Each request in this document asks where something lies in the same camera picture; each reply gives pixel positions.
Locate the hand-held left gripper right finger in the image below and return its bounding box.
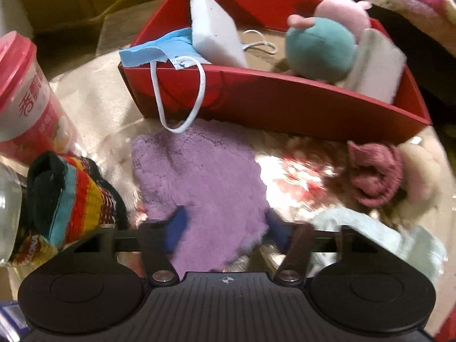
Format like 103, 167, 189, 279
265, 210, 392, 286

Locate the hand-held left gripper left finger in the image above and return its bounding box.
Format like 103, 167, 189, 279
57, 205, 189, 286

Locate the purple towel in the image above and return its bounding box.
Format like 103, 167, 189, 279
131, 119, 271, 275

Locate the light blue towel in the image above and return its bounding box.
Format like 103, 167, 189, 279
308, 208, 447, 286

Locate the striped colourful sock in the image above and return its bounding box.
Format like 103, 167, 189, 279
12, 151, 129, 266

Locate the dusty pink sock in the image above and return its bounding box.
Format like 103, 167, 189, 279
347, 141, 405, 207

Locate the red cardboard box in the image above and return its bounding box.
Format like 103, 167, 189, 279
117, 0, 432, 143

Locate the cream teddy bear plush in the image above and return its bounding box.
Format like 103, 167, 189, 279
397, 139, 444, 205

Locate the blue face mask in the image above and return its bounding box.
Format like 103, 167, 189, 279
119, 28, 278, 134

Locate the white sponge block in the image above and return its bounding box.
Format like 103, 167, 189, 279
344, 28, 407, 105
190, 0, 249, 68

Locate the pink teal pig plush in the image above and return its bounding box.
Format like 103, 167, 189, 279
285, 0, 373, 85

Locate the shiny floral tablecloth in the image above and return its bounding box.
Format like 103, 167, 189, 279
46, 52, 449, 282

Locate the clear plastic bottle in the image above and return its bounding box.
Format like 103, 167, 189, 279
0, 164, 24, 268

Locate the blue purple packet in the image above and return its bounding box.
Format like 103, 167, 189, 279
0, 301, 27, 342

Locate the pink lidded drink cup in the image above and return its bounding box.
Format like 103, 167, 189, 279
0, 31, 81, 166

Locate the wooden desk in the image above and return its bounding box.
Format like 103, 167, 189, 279
12, 0, 182, 34

